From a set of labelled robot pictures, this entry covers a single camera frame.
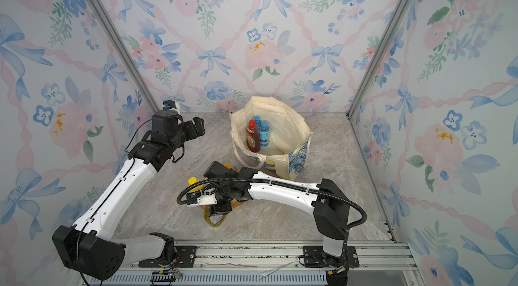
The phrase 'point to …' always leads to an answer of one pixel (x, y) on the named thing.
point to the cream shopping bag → (287, 153)
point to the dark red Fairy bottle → (253, 139)
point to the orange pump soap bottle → (235, 202)
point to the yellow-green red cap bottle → (214, 220)
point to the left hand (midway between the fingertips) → (194, 122)
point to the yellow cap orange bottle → (193, 180)
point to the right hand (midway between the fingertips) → (210, 202)
